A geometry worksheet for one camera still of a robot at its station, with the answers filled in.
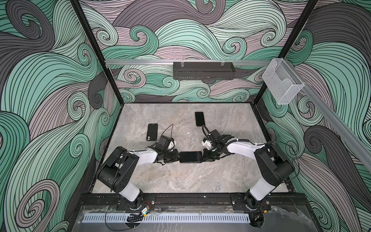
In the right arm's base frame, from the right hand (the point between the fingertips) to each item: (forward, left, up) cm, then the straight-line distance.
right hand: (202, 160), depth 88 cm
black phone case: (+22, +35, -2) cm, 41 cm away
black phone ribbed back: (+32, -1, 0) cm, 32 cm away
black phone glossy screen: (+3, +6, -2) cm, 7 cm away
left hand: (+2, +13, +1) cm, 13 cm away
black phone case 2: (-1, +7, +1) cm, 7 cm away
